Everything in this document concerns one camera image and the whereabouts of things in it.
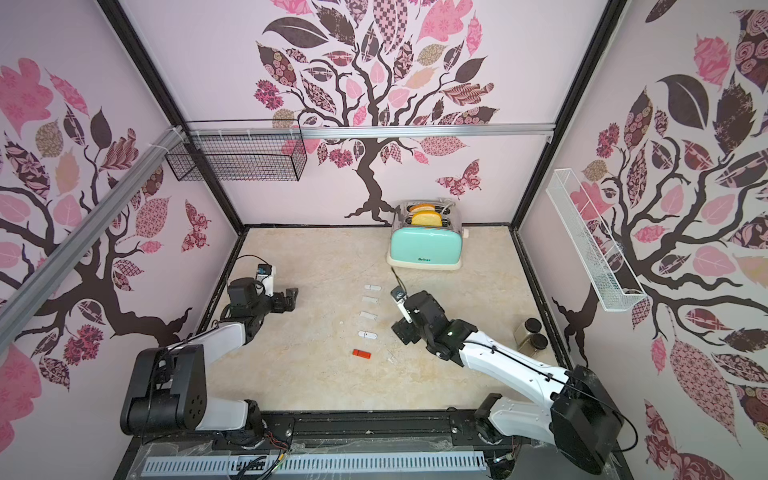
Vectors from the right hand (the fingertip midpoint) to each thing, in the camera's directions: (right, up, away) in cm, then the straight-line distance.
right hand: (412, 313), depth 83 cm
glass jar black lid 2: (+34, -7, -4) cm, 35 cm away
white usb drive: (-14, +2, +15) cm, 20 cm away
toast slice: (+6, +29, +14) cm, 32 cm away
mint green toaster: (+5, +23, +12) cm, 27 cm away
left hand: (-41, +4, +10) cm, 42 cm away
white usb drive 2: (-14, -3, +12) cm, 19 cm away
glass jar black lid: (+33, -3, -1) cm, 33 cm away
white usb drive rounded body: (-13, -8, +7) cm, 17 cm away
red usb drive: (-15, -13, +4) cm, 20 cm away
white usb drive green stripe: (-13, +5, +18) cm, 23 cm away
